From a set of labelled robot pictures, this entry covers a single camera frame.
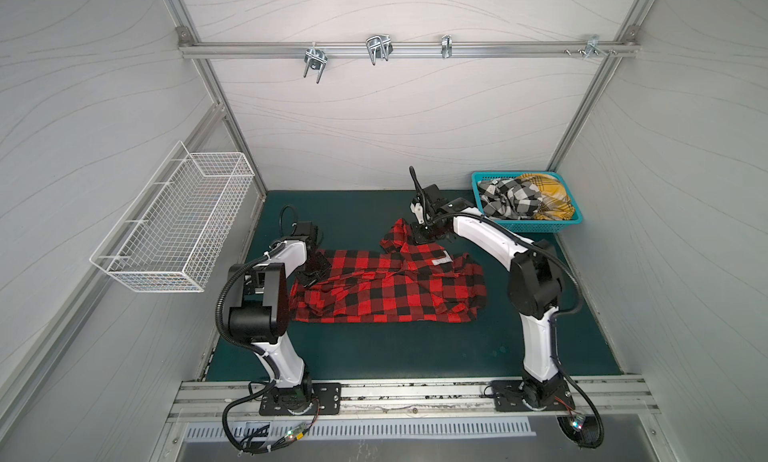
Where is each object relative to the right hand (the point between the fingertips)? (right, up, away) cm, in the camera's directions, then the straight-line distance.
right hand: (419, 230), depth 94 cm
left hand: (-30, -13, +2) cm, 33 cm away
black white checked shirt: (+34, +11, +13) cm, 38 cm away
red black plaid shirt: (-6, -16, -2) cm, 17 cm away
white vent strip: (-34, -47, -24) cm, 63 cm away
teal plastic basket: (+40, +2, +7) cm, 40 cm away
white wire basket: (-60, 0, -26) cm, 66 cm away
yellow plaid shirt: (+49, +10, +10) cm, 51 cm away
